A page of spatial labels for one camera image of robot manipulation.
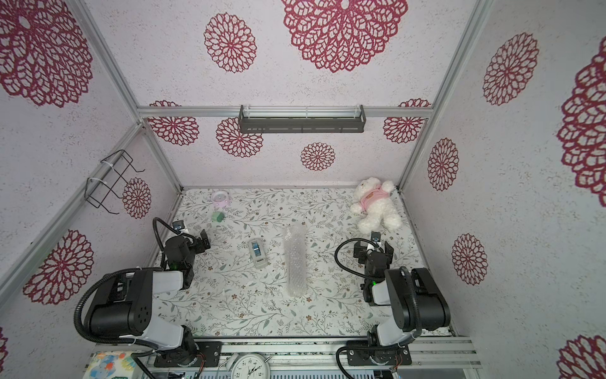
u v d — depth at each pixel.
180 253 0.71
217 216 1.06
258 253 0.93
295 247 0.92
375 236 0.78
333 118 0.94
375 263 0.71
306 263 0.94
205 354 0.73
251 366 0.69
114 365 0.68
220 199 1.13
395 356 0.72
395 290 0.48
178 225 0.79
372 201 1.05
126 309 0.45
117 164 0.81
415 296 0.43
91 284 0.44
